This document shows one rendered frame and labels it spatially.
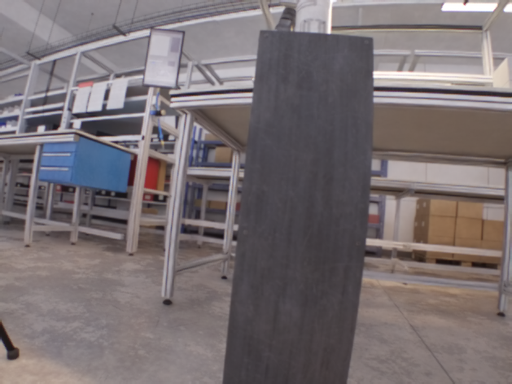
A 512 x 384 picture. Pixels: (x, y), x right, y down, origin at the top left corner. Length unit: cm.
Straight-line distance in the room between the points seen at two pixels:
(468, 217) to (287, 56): 431
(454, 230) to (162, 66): 426
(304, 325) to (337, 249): 15
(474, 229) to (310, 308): 431
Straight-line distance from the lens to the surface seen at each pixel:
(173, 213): 132
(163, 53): 253
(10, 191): 432
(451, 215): 461
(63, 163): 226
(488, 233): 484
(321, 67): 60
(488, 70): 239
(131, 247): 255
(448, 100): 119
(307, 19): 76
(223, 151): 544
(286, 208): 51
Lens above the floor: 45
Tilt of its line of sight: 4 degrees up
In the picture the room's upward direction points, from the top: 6 degrees clockwise
